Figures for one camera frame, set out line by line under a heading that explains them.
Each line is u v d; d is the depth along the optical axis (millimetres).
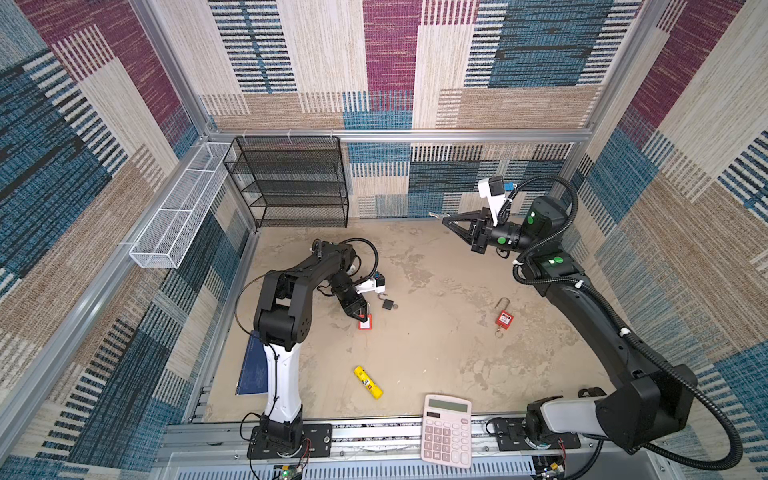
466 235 636
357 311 853
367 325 910
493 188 575
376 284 874
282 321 552
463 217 621
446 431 732
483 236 587
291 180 1103
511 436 732
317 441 733
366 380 809
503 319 916
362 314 907
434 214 659
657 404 393
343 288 831
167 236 713
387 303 969
